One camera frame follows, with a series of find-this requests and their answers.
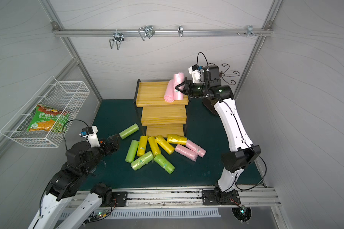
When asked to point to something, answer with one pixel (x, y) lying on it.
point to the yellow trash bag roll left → (142, 148)
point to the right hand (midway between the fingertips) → (177, 87)
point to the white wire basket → (65, 96)
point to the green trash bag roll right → (164, 163)
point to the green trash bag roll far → (129, 131)
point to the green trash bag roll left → (132, 150)
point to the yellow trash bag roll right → (177, 140)
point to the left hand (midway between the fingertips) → (113, 137)
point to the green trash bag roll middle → (146, 158)
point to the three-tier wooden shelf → (162, 119)
